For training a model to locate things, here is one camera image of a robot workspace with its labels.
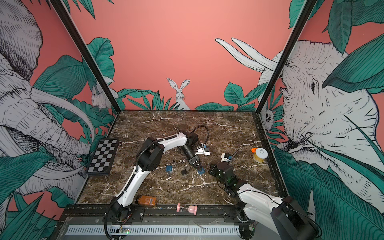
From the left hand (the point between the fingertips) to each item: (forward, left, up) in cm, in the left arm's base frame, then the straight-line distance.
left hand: (200, 168), depth 87 cm
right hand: (+2, -4, +3) cm, 6 cm away
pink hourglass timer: (-21, +5, -1) cm, 22 cm away
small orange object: (+12, -36, -2) cm, 38 cm away
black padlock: (-1, +10, -3) cm, 10 cm away
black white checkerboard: (+7, +59, 0) cm, 60 cm away
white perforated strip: (-29, +25, -3) cm, 38 cm away
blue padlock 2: (-2, -1, -1) cm, 2 cm away
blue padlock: (+2, +19, -3) cm, 19 cm away
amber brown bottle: (-16, +28, +1) cm, 33 cm away
